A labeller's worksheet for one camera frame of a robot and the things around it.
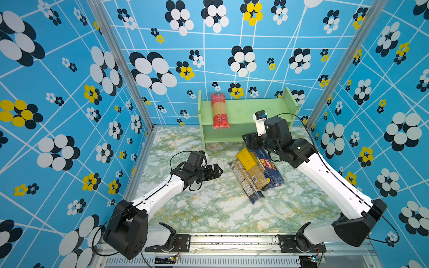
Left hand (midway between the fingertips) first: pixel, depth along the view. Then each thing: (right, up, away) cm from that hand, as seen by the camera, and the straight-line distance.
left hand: (217, 172), depth 83 cm
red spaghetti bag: (+1, +27, -3) cm, 27 cm away
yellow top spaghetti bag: (+21, +1, +10) cm, 23 cm away
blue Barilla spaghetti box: (+29, +3, +13) cm, 31 cm away
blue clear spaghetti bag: (+31, -5, +6) cm, 32 cm away
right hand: (+15, +19, -11) cm, 27 cm away
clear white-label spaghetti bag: (+16, -6, +7) cm, 18 cm away
